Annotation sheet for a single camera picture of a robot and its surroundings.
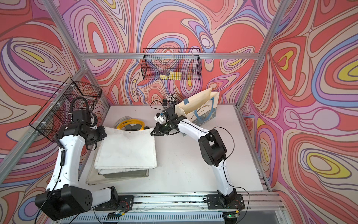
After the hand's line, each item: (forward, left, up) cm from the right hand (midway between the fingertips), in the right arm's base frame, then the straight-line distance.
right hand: (152, 137), depth 86 cm
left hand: (-4, +25, +10) cm, 27 cm away
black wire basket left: (+17, +45, +22) cm, 53 cm away
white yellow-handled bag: (-5, +14, -1) cm, 15 cm away
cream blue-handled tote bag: (+15, -31, +9) cm, 35 cm away
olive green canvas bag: (-20, +13, -5) cm, 24 cm away
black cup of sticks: (+28, -13, +7) cm, 31 cm away
